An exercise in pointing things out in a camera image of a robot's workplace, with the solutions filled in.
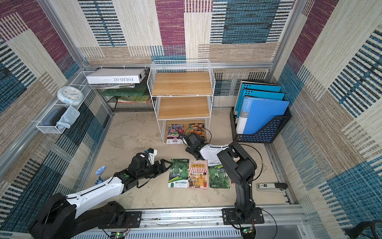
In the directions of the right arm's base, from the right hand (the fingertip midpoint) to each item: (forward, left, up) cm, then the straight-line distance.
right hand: (195, 139), depth 99 cm
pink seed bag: (-23, -1, -4) cm, 23 cm away
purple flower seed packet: (+7, +15, -2) cm, 16 cm away
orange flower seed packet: (+10, -2, -2) cm, 11 cm away
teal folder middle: (+15, -34, +25) cm, 45 cm away
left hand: (-20, +14, +5) cm, 25 cm away
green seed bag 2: (-23, +10, -3) cm, 25 cm away
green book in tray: (+26, +37, +20) cm, 50 cm away
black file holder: (-1, -44, +7) cm, 45 cm away
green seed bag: (-24, -13, -4) cm, 28 cm away
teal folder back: (+19, -45, +25) cm, 55 cm away
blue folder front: (+4, -35, +18) cm, 40 cm away
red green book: (+21, +40, +17) cm, 48 cm away
